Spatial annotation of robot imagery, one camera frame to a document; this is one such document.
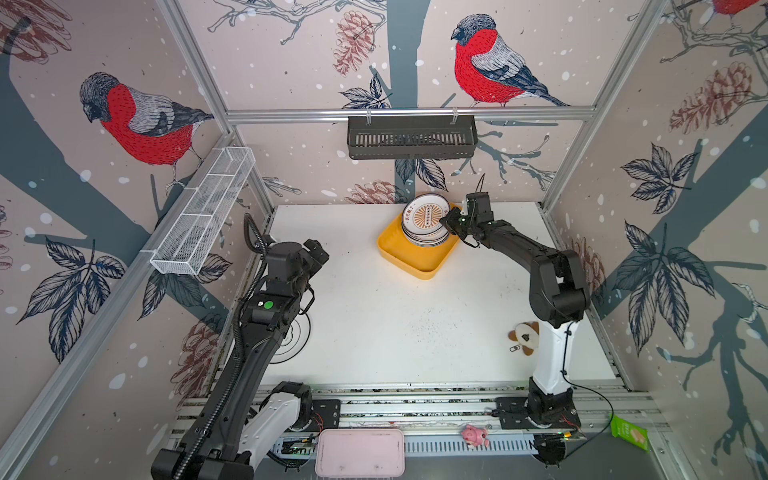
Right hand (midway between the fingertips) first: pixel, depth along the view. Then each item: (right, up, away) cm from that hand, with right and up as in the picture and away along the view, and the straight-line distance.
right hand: (438, 220), depth 99 cm
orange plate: (-3, -7, +4) cm, 8 cm away
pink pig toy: (+4, -52, -31) cm, 61 cm away
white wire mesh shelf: (-67, +1, -22) cm, 70 cm away
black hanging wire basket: (-9, +30, +5) cm, 31 cm away
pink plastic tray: (-23, -55, -32) cm, 68 cm away
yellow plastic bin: (-5, -15, +2) cm, 16 cm away
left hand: (-37, -9, -25) cm, 46 cm away
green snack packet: (+42, -53, -29) cm, 74 cm away
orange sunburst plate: (-5, +2, +5) cm, 7 cm away
